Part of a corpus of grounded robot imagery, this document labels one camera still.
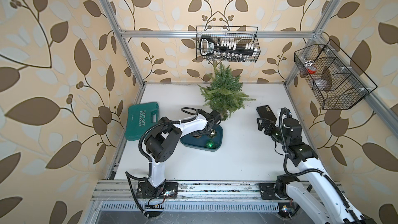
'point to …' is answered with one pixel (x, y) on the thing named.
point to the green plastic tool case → (140, 117)
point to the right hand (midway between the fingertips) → (264, 121)
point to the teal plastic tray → (205, 143)
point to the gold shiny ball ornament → (212, 132)
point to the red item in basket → (311, 70)
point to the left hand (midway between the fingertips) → (199, 130)
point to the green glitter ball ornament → (210, 144)
